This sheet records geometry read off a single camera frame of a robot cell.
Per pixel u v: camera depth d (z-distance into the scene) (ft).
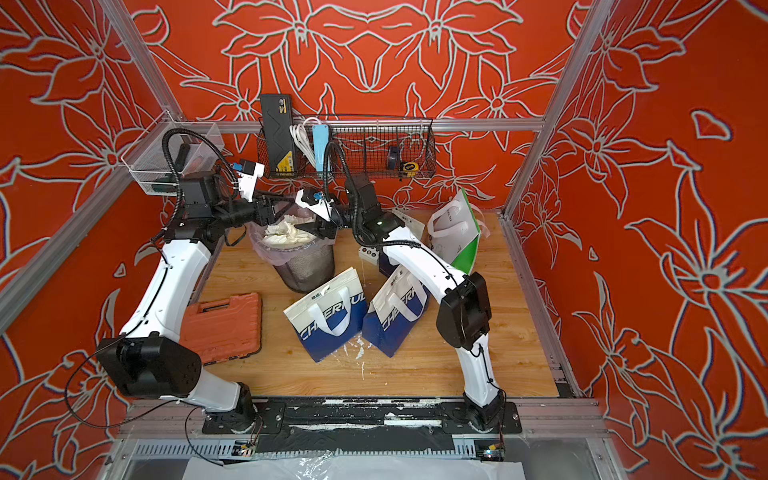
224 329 2.76
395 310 2.36
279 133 2.87
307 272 2.87
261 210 2.12
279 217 2.24
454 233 2.86
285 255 2.49
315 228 2.19
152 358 1.35
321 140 2.93
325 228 2.19
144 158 2.50
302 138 2.81
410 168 3.11
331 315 2.48
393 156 3.03
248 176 2.08
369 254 3.39
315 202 2.03
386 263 3.03
